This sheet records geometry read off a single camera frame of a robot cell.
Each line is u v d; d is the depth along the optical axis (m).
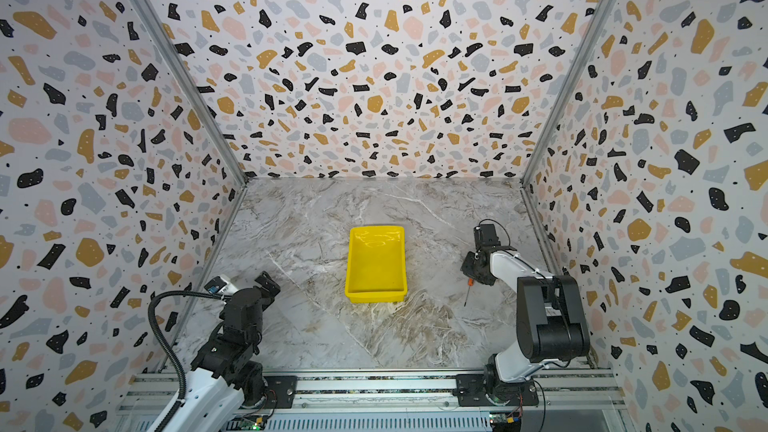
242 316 0.60
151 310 0.55
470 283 0.92
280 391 0.73
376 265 0.95
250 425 0.70
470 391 0.74
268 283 0.75
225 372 0.56
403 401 0.73
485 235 0.77
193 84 0.92
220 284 0.68
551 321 0.46
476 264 0.71
